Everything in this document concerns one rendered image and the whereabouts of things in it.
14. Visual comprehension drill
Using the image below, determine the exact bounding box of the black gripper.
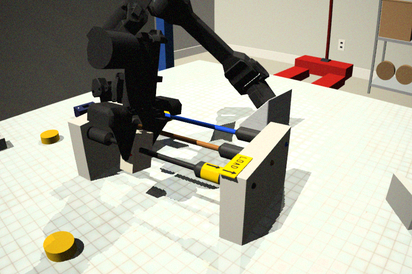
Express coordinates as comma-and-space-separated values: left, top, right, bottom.
87, 68, 182, 161

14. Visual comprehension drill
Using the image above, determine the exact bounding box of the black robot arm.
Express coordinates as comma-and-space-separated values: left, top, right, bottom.
87, 0, 276, 109

